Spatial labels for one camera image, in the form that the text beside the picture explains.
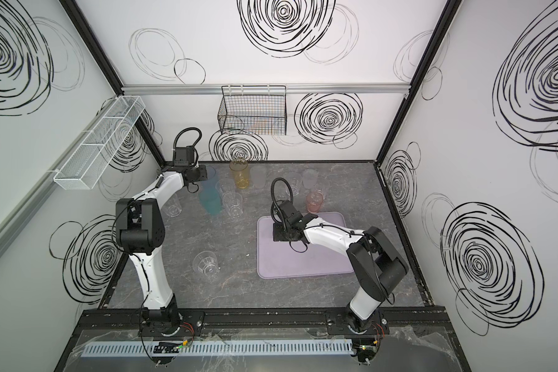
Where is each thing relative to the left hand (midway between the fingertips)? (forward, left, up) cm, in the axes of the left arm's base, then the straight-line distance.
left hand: (202, 169), depth 101 cm
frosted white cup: (+3, -25, -5) cm, 25 cm away
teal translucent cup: (-13, -6, -6) cm, 15 cm away
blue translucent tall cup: (-9, -6, +1) cm, 11 cm away
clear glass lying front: (-37, -8, -12) cm, 40 cm away
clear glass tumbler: (+4, -49, -7) cm, 49 cm away
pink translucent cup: (-6, -50, -12) cm, 52 cm away
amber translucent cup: (+1, -17, -1) cm, 17 cm away
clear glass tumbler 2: (-11, -14, -9) cm, 20 cm away
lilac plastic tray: (-36, -36, -8) cm, 51 cm away
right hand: (-27, -34, -7) cm, 43 cm away
